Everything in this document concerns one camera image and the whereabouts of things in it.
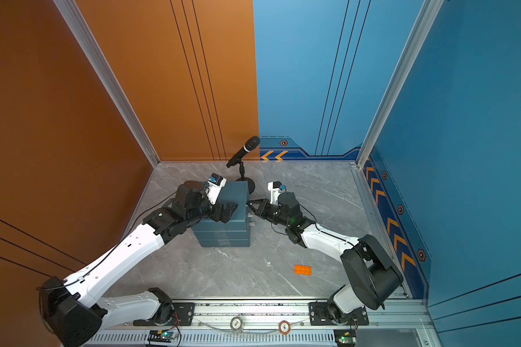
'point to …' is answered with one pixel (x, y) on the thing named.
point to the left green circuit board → (165, 335)
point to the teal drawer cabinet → (237, 232)
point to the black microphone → (252, 143)
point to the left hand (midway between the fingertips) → (228, 197)
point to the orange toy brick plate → (302, 270)
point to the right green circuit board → (345, 337)
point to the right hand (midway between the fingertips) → (248, 204)
